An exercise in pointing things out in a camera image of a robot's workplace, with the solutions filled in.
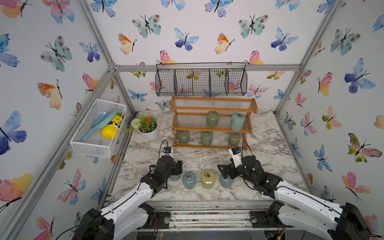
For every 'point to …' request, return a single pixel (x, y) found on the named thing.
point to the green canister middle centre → (212, 118)
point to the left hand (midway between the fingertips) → (178, 160)
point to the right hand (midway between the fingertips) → (225, 161)
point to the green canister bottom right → (234, 138)
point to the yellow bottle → (110, 131)
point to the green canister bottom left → (183, 136)
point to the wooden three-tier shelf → (190, 113)
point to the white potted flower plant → (147, 127)
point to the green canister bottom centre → (206, 138)
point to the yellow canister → (208, 179)
